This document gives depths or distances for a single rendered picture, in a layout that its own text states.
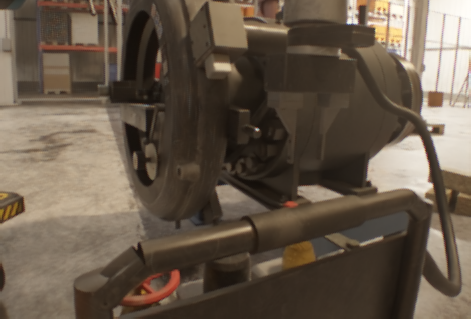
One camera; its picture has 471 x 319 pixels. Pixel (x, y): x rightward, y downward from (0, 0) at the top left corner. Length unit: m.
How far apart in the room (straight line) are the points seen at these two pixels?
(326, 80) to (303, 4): 0.11
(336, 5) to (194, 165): 0.49
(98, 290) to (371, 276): 0.31
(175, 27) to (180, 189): 0.38
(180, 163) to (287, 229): 0.55
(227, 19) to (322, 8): 0.30
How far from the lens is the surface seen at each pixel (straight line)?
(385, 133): 1.36
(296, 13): 0.48
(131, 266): 0.24
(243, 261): 0.35
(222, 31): 0.70
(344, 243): 0.48
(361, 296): 0.45
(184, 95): 0.77
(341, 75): 0.51
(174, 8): 0.86
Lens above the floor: 0.68
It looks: 11 degrees down
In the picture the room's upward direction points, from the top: 2 degrees clockwise
